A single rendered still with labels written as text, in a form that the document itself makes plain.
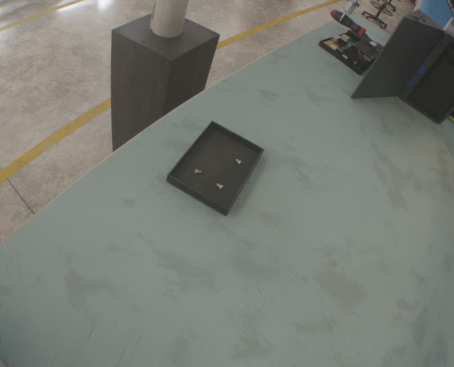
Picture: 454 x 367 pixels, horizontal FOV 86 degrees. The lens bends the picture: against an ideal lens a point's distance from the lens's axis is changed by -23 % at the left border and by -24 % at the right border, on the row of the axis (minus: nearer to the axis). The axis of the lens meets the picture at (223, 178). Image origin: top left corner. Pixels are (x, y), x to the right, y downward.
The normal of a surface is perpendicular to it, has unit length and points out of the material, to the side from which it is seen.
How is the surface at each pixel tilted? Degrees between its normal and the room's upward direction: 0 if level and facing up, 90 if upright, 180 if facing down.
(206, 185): 0
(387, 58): 90
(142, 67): 90
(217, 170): 0
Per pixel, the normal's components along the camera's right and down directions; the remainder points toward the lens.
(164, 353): 0.25, -0.55
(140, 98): -0.51, 0.62
